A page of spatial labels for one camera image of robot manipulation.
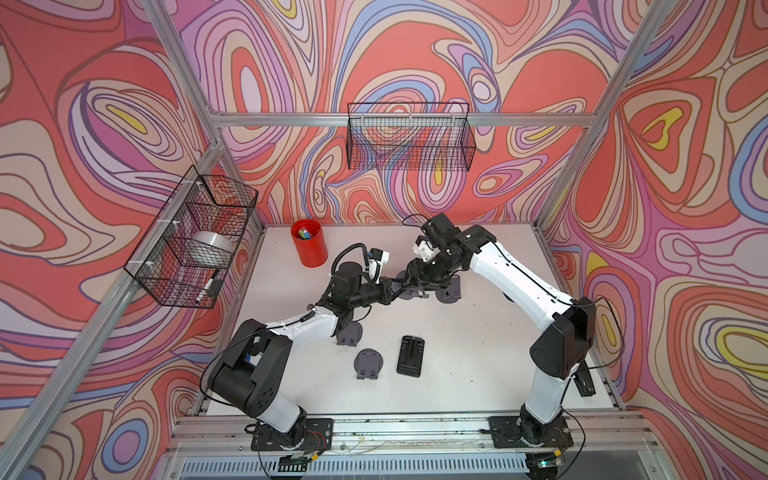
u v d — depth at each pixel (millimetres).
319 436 720
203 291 714
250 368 459
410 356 842
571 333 454
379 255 767
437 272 678
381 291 746
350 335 890
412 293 739
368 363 847
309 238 1017
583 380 783
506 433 726
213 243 720
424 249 760
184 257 719
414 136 957
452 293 942
